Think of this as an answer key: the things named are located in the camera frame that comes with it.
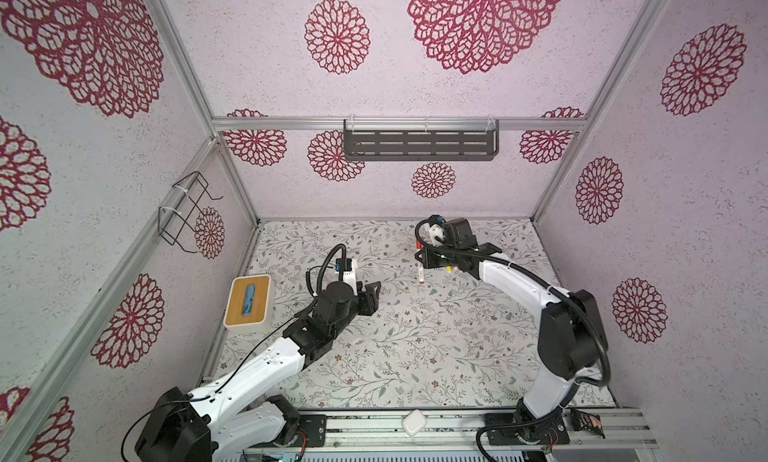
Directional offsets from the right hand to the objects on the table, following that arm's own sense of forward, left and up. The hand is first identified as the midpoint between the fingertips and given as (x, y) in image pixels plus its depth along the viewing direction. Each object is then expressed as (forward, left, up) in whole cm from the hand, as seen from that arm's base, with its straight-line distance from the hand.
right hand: (417, 249), depth 89 cm
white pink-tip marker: (-8, 0, +2) cm, 8 cm away
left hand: (-14, +13, +1) cm, 19 cm away
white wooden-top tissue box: (-16, +46, -11) cm, 50 cm away
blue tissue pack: (-11, +53, -13) cm, 56 cm away
